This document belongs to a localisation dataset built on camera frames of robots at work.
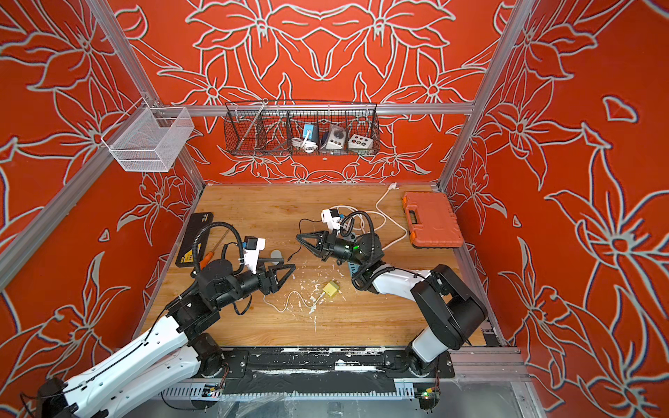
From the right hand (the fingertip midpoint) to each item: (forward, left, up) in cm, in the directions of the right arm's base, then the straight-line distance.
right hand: (294, 245), depth 65 cm
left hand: (-1, +2, -7) cm, 8 cm away
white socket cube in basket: (+46, -19, 0) cm, 49 cm away
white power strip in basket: (+44, -10, +2) cm, 45 cm away
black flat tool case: (+29, +49, -29) cm, 64 cm away
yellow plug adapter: (+1, -9, -28) cm, 29 cm away
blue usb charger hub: (+8, -17, -27) cm, 33 cm away
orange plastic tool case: (+29, -48, -26) cm, 62 cm away
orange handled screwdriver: (+12, +38, -28) cm, 48 cm away
